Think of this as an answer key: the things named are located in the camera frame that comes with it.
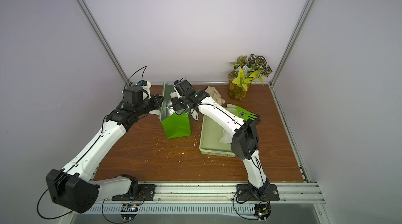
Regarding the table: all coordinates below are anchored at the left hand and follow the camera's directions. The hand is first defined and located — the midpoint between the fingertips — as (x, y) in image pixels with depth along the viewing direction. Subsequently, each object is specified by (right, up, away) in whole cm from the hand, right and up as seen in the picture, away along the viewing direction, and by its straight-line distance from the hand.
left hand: (166, 96), depth 77 cm
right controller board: (+46, -53, -7) cm, 71 cm away
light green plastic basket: (+26, -25, +16) cm, 40 cm away
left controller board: (-16, -55, -5) cm, 58 cm away
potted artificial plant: (+45, +16, +15) cm, 50 cm away
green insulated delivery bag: (+4, -16, +8) cm, 18 cm away
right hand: (+4, -2, +6) cm, 7 cm away
